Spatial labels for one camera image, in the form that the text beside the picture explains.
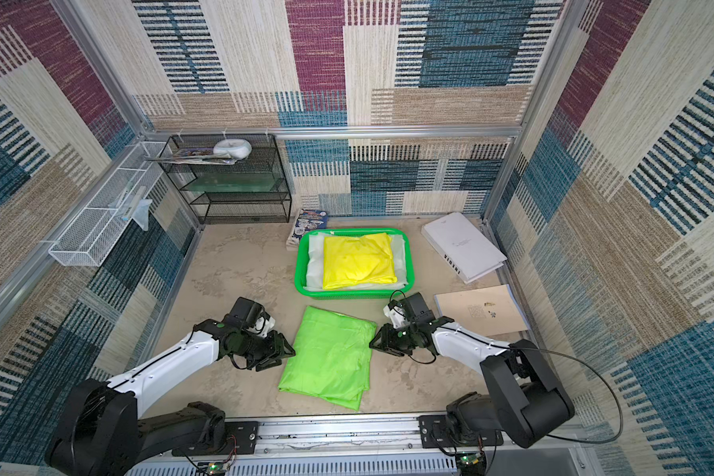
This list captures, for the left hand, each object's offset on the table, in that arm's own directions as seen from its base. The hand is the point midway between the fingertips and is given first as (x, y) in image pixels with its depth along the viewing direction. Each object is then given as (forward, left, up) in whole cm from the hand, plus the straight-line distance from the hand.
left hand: (290, 354), depth 83 cm
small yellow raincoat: (+27, -21, +7) cm, 35 cm away
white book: (+38, -57, -1) cm, 68 cm away
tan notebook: (+14, -58, -3) cm, 59 cm away
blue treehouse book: (+54, 0, -1) cm, 54 cm away
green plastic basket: (+27, 0, +5) cm, 27 cm away
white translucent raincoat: (+28, -5, +3) cm, 29 cm away
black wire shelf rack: (+56, +25, +17) cm, 64 cm away
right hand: (+3, -23, -1) cm, 23 cm away
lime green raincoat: (-1, -11, -1) cm, 11 cm away
